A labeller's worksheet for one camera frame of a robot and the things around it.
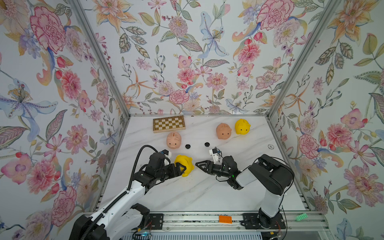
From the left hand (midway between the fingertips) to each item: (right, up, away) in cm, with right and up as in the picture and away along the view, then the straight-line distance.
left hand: (183, 169), depth 79 cm
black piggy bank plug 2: (+15, +11, +24) cm, 31 cm away
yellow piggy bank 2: (+39, +24, +24) cm, 51 cm away
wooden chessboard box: (-13, +26, +34) cm, 44 cm away
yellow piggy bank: (+1, +4, +2) cm, 5 cm away
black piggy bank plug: (+1, +10, +24) cm, 26 cm away
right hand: (+7, +1, +7) cm, 10 cm away
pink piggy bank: (-7, +15, +16) cm, 23 cm away
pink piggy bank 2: (+26, +20, +21) cm, 39 cm away
